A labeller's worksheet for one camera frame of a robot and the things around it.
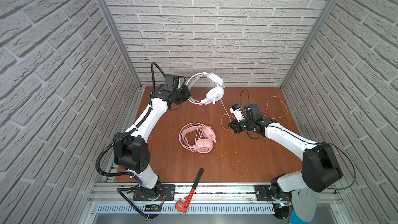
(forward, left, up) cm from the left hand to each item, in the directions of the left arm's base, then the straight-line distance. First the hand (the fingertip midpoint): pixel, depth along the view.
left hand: (192, 90), depth 83 cm
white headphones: (-10, -11, +8) cm, 17 cm away
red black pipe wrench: (-51, +5, -24) cm, 57 cm away
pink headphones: (-22, -6, -20) cm, 30 cm away
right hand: (-14, -21, -14) cm, 29 cm away
